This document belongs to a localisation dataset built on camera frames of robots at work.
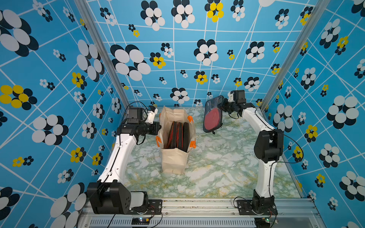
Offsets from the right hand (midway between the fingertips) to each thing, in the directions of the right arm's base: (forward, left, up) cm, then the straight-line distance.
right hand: (219, 103), depth 97 cm
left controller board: (-65, +46, -21) cm, 82 cm away
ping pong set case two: (-26, +23, -2) cm, 34 cm away
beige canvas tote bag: (-41, +29, -4) cm, 50 cm away
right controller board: (-65, -16, -21) cm, 70 cm away
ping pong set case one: (-11, +5, 0) cm, 12 cm away
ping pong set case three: (-24, +26, -3) cm, 36 cm away
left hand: (-23, +37, +5) cm, 43 cm away
